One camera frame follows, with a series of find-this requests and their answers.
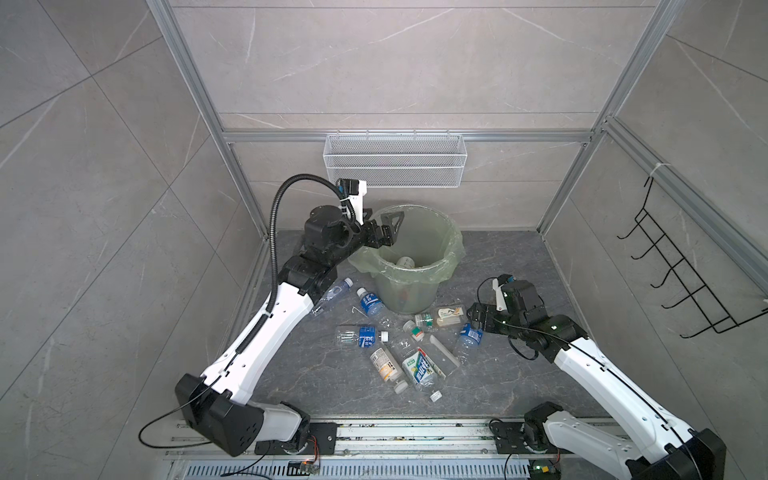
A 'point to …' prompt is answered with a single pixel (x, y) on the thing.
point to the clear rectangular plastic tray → (444, 349)
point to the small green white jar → (424, 321)
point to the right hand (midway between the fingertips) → (480, 310)
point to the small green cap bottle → (416, 333)
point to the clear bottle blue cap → (332, 295)
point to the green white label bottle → (420, 370)
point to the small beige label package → (449, 316)
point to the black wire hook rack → (721, 318)
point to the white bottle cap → (437, 395)
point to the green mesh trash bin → (402, 296)
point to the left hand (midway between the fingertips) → (388, 205)
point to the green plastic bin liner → (428, 247)
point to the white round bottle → (405, 262)
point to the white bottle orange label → (388, 370)
